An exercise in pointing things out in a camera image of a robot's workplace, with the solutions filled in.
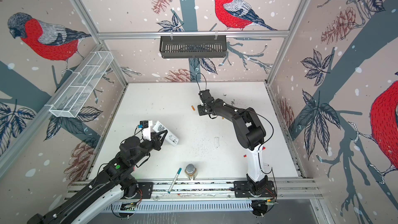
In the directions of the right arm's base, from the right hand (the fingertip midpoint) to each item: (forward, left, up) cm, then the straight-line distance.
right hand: (201, 110), depth 101 cm
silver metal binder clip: (-39, +2, +7) cm, 40 cm away
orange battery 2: (-21, -12, +24) cm, 35 cm away
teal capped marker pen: (-42, +11, -3) cm, 43 cm away
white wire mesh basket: (-16, +60, +30) cm, 69 cm away
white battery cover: (-20, -10, -4) cm, 23 cm away
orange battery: (+4, +6, -4) cm, 9 cm away
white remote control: (-25, +15, +10) cm, 31 cm away
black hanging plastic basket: (+36, +7, +24) cm, 44 cm away
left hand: (-25, +16, +15) cm, 33 cm away
